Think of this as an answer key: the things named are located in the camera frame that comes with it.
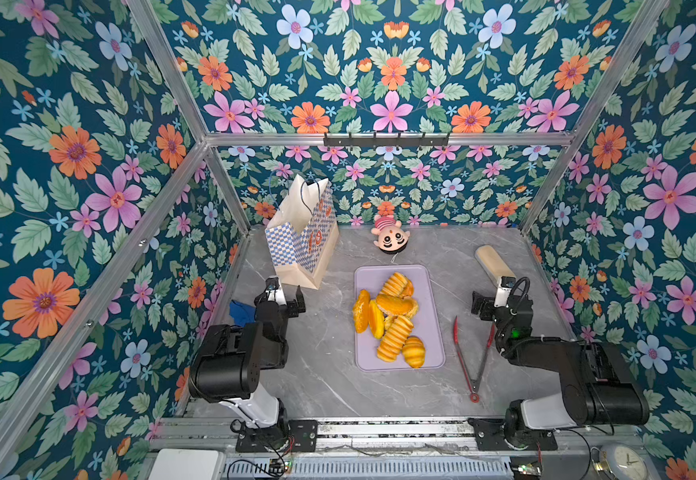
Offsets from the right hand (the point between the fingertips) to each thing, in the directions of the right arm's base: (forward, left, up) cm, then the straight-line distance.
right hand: (491, 292), depth 92 cm
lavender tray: (-6, +20, -7) cm, 22 cm away
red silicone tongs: (-26, +9, -7) cm, 28 cm away
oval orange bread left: (-6, +41, -1) cm, 42 cm away
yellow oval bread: (-8, +36, -2) cm, 37 cm away
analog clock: (-44, -21, -3) cm, 49 cm away
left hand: (+2, +64, +5) cm, 65 cm away
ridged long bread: (-12, +30, 0) cm, 32 cm away
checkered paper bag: (+8, +57, +20) cm, 61 cm away
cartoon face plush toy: (+23, +30, +1) cm, 38 cm away
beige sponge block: (+14, -5, -4) cm, 16 cm away
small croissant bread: (-17, +25, -5) cm, 31 cm away
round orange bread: (-6, +30, +3) cm, 31 cm away
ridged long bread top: (+2, +29, +1) cm, 29 cm away
